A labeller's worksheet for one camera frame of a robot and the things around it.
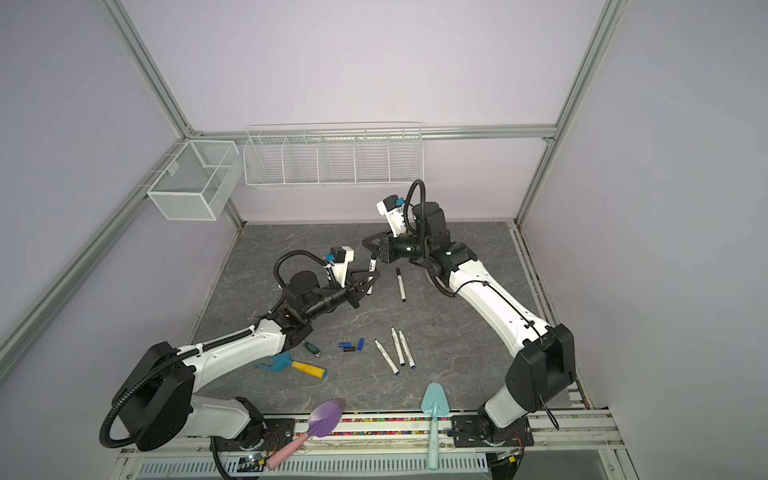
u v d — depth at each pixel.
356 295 0.68
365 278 0.74
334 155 0.99
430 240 0.58
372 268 0.73
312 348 0.86
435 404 0.76
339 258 0.65
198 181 0.99
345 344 0.89
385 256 0.64
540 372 0.42
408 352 0.87
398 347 0.87
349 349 0.88
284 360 0.84
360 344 0.89
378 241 0.72
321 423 0.76
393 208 0.65
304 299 0.60
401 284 1.02
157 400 0.42
